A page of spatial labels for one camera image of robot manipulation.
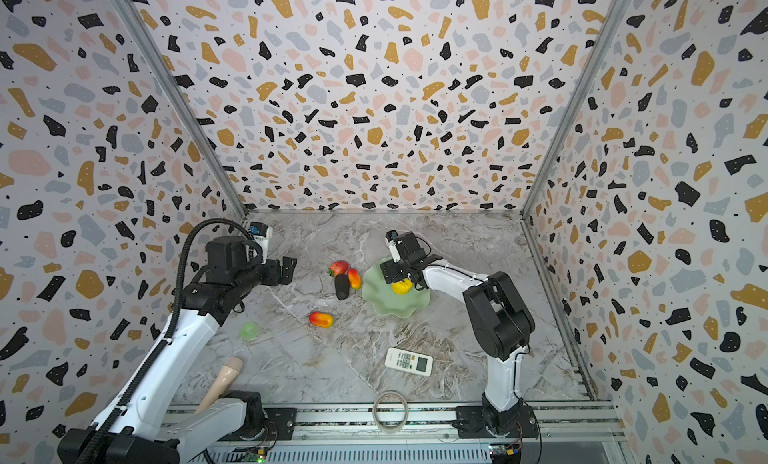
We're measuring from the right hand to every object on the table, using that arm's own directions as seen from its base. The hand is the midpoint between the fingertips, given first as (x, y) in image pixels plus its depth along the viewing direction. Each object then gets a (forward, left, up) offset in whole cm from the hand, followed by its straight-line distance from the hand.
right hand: (388, 259), depth 96 cm
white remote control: (-29, -7, -8) cm, 31 cm away
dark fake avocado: (-6, +15, -7) cm, 18 cm away
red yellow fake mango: (-4, +11, -6) cm, 13 cm away
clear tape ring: (-44, -5, -7) cm, 45 cm away
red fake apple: (+1, +17, -6) cm, 18 cm away
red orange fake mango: (-18, +19, -6) cm, 27 cm away
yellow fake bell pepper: (-8, -4, -4) cm, 10 cm away
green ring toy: (-22, +40, -8) cm, 46 cm away
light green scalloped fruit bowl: (-7, +4, -8) cm, 12 cm away
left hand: (-10, +28, +17) cm, 34 cm away
